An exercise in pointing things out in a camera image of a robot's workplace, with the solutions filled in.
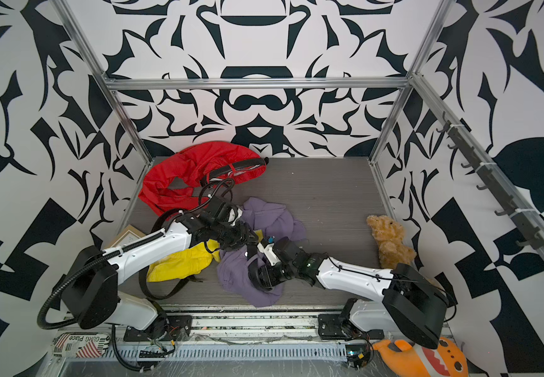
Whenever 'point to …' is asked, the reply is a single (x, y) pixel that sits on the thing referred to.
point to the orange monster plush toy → (409, 360)
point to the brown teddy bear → (388, 235)
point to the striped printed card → (80, 345)
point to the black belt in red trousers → (238, 166)
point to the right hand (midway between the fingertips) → (256, 275)
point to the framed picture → (127, 234)
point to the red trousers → (193, 162)
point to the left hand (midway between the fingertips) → (254, 237)
